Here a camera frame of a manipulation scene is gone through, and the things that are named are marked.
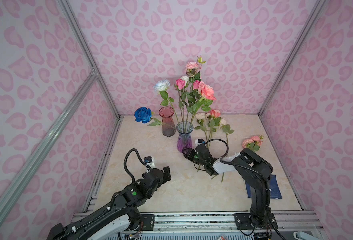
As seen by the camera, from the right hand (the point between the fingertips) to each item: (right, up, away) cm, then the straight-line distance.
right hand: (183, 150), depth 94 cm
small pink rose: (+46, +4, +4) cm, 46 cm away
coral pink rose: (+23, +20, +16) cm, 35 cm away
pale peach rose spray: (+32, +13, +16) cm, 38 cm away
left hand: (-10, -7, -15) cm, 19 cm away
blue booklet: (+50, -22, -12) cm, 55 cm away
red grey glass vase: (-10, +15, +4) cm, 19 cm away
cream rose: (+13, +22, +20) cm, 32 cm away
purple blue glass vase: (0, +14, -6) cm, 15 cm away
